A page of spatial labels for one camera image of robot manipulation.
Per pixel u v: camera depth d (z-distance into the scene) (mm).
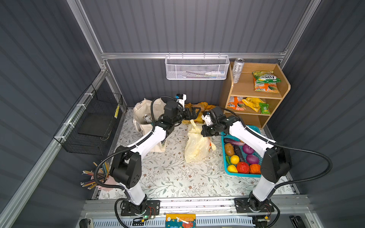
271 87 833
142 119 936
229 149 907
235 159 864
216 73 907
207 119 794
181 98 726
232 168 826
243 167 806
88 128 705
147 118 962
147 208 726
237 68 824
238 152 909
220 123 638
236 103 963
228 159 883
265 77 868
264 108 937
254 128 939
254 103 963
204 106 1173
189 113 725
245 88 870
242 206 733
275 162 452
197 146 839
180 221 696
